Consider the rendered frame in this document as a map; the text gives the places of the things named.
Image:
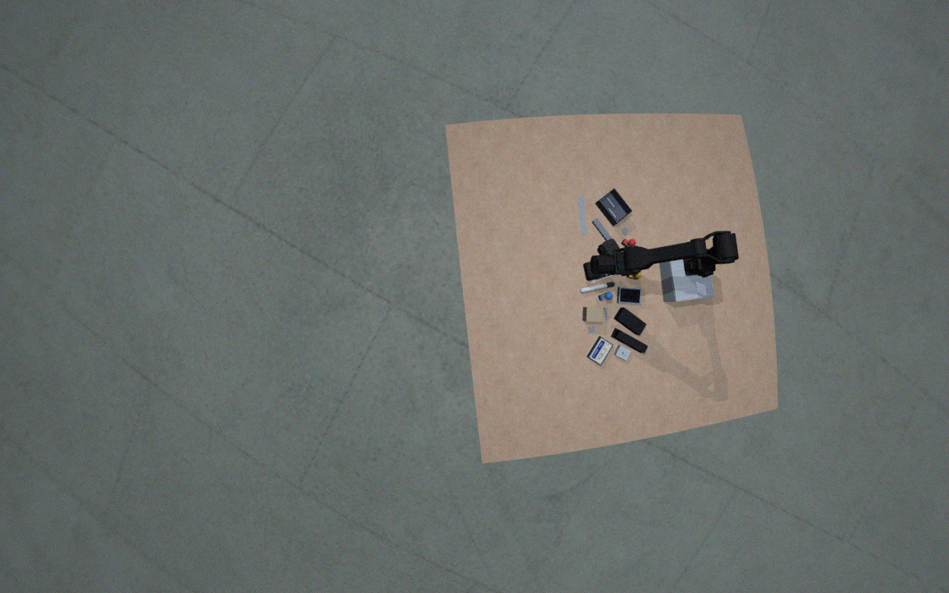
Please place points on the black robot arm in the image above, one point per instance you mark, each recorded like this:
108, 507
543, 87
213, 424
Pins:
698, 260

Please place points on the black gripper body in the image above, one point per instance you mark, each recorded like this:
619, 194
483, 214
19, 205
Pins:
589, 275

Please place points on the grey cylinder with black end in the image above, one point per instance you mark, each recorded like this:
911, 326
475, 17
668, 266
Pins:
597, 287

